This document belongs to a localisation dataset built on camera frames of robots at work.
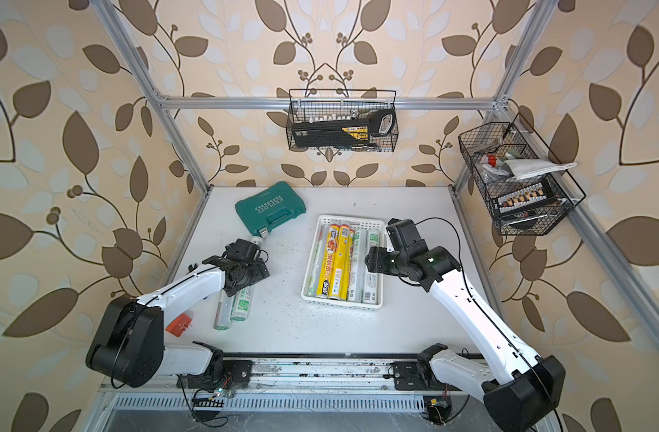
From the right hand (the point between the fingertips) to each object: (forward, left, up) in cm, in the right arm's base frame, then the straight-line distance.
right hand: (375, 260), depth 77 cm
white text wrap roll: (-5, +41, -15) cm, 44 cm away
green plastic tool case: (+34, +38, -13) cm, 52 cm away
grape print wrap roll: (-7, +47, -14) cm, 49 cm away
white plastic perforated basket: (+26, +15, -12) cm, 32 cm away
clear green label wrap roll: (0, +4, -15) cm, 16 cm away
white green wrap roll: (+1, 0, -15) cm, 15 cm away
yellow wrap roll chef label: (+9, +13, -12) cm, 20 cm away
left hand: (+4, +39, -14) cm, 42 cm away
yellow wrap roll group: (-2, +16, -12) cm, 20 cm away
